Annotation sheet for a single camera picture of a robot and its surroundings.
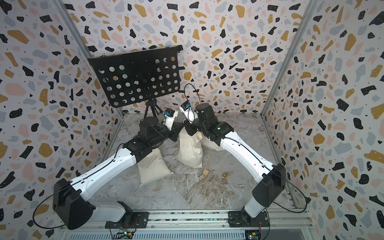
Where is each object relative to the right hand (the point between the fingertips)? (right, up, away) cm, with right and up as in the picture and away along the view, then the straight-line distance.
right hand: (184, 121), depth 74 cm
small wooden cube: (+11, -30, +15) cm, 35 cm away
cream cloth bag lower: (-18, -26, +9) cm, 33 cm away
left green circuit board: (-27, -54, -3) cm, 61 cm away
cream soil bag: (+3, -15, +10) cm, 19 cm away
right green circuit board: (+33, -55, -2) cm, 64 cm away
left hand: (0, -1, 0) cm, 1 cm away
